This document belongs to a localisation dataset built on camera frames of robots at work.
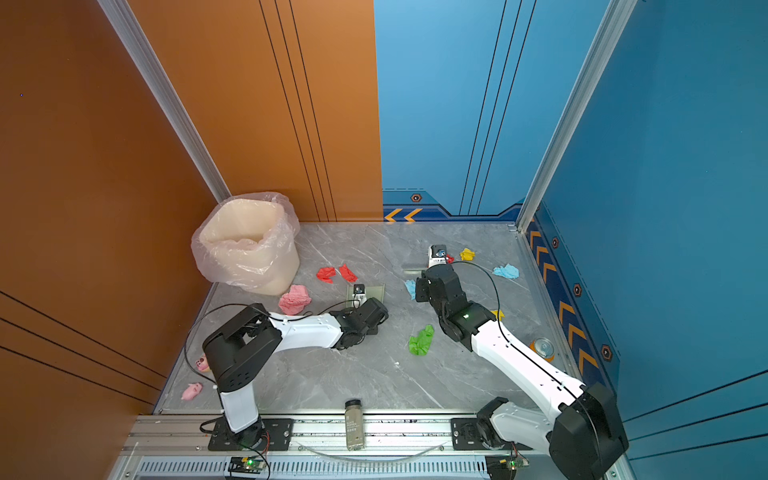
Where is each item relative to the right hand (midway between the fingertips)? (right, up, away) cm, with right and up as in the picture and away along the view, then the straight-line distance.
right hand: (422, 272), depth 81 cm
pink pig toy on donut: (-61, -26, +2) cm, 67 cm away
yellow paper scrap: (+19, +4, +28) cm, 34 cm away
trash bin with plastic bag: (-48, +9, +1) cm, 49 cm away
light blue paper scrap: (+33, -1, +24) cm, 41 cm away
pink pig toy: (-62, -31, -2) cm, 69 cm away
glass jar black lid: (-17, -36, -8) cm, 41 cm away
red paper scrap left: (-32, -2, +24) cm, 40 cm away
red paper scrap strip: (-24, -2, +24) cm, 34 cm away
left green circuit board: (-43, -45, -10) cm, 63 cm away
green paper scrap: (0, -22, +6) cm, 23 cm away
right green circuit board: (+18, -45, -11) cm, 50 cm away
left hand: (-15, -15, +14) cm, 25 cm away
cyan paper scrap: (-2, -7, +19) cm, 20 cm away
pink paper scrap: (-40, -10, +15) cm, 44 cm away
